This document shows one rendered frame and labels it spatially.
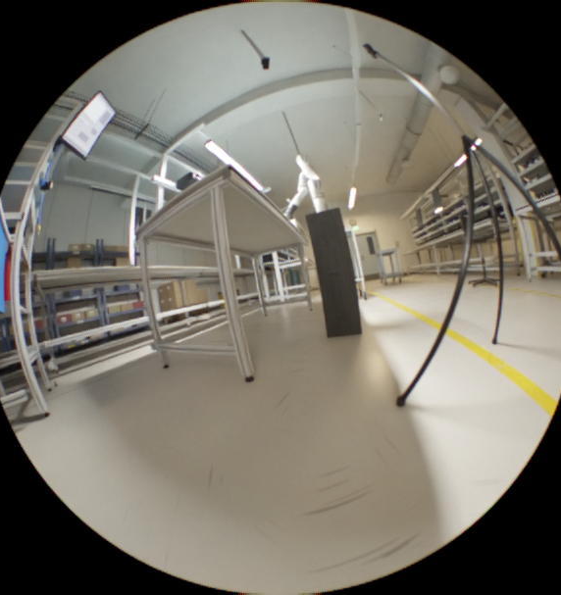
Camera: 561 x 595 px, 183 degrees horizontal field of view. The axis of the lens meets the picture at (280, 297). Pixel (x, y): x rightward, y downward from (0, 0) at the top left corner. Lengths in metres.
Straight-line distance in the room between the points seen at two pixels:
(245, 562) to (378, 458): 0.34
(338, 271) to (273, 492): 1.11
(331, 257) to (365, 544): 1.23
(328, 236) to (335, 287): 0.33
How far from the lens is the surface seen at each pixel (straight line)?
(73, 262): 4.35
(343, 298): 1.15
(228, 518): 0.44
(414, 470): 0.46
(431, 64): 3.89
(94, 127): 1.64
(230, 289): 0.73
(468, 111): 4.68
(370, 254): 7.93
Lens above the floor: 0.40
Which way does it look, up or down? 3 degrees down
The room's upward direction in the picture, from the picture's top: 10 degrees counter-clockwise
